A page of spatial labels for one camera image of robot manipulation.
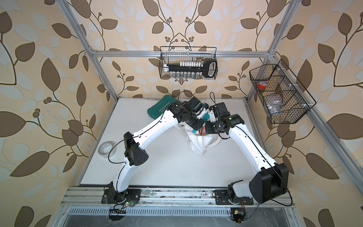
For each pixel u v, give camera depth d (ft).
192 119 2.15
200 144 2.58
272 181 1.29
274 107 2.37
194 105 2.01
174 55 2.99
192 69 2.78
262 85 2.85
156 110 3.53
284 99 2.42
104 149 3.01
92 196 2.50
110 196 2.14
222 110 2.00
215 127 2.18
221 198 2.41
